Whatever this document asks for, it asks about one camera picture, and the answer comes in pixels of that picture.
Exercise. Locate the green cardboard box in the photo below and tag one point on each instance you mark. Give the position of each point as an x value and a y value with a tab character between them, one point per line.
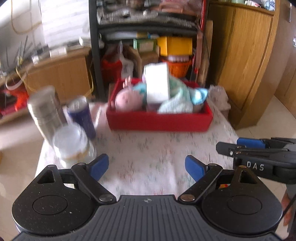
144	45

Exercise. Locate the orange plastic basket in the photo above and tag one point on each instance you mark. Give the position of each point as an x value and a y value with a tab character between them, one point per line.
178	69

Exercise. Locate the wooden wardrobe cabinet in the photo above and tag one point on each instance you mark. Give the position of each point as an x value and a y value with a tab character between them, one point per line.
242	44

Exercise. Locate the light green knitted cloth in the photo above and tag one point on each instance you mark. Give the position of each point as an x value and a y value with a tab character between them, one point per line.
183	99

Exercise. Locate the white printed plastic bag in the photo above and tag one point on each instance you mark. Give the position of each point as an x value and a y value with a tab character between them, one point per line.
127	65

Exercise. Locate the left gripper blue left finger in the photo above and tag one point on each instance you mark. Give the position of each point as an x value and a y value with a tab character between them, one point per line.
88	176

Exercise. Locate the brown cardboard box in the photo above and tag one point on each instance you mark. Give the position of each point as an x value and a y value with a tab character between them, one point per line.
139	59

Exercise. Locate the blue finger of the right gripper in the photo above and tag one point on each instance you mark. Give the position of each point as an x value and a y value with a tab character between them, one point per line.
251	143
234	150

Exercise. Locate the pink baby doll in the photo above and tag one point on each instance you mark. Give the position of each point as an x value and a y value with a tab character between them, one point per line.
130	98

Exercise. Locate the black metal shelf rack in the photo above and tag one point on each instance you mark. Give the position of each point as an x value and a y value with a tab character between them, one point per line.
109	17

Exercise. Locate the red storage box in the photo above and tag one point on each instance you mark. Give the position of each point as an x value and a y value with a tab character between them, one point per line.
152	121

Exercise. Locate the white plastic bag on floor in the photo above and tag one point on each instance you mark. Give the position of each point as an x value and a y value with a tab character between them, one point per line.
218	96

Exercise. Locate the red plastic bag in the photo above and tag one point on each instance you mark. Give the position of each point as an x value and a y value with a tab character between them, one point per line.
111	68

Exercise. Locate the floral white tablecloth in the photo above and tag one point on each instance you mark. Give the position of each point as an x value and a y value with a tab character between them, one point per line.
153	163

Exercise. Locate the clear jar white lid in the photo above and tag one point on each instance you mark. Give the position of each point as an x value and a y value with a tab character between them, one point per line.
72	146

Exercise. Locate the blue drink can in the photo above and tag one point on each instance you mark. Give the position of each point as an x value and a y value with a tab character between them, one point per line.
79	111

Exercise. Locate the steel thermos flask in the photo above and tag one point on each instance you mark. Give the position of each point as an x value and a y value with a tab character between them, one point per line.
46	111

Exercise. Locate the wooden tv sideboard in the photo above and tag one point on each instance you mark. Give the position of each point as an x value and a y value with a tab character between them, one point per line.
70	74

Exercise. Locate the white tissue pack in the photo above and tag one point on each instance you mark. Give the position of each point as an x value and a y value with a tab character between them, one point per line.
156	77

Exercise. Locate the yellow box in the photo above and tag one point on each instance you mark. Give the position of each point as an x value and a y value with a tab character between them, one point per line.
176	46

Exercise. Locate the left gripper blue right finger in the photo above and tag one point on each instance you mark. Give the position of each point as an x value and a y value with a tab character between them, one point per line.
204	177

